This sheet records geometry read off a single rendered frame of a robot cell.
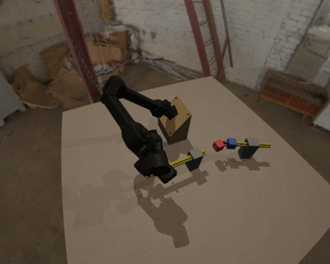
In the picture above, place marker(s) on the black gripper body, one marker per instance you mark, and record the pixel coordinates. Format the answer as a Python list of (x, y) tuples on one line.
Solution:
[(167, 177)]

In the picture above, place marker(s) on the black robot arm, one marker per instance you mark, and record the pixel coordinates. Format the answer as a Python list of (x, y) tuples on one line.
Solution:
[(153, 159)]

